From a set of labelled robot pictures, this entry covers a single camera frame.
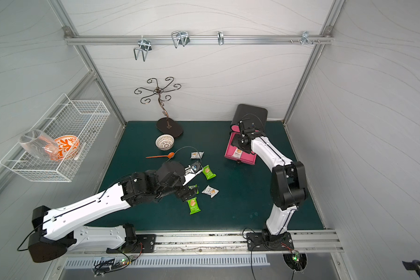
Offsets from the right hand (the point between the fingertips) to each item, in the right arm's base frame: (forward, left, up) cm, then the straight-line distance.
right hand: (238, 142), depth 93 cm
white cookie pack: (-23, +14, -12) cm, 30 cm away
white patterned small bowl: (+7, +45, -11) cm, 47 cm away
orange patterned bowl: (-21, +69, +21) cm, 75 cm away
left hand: (-27, +21, +10) cm, 36 cm away
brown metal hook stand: (+21, +45, -12) cm, 51 cm away
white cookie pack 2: (-2, 0, -9) cm, 9 cm away
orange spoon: (-3, +40, -12) cm, 42 cm away
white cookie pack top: (-2, +24, -11) cm, 26 cm away
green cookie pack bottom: (-31, +22, -12) cm, 40 cm away
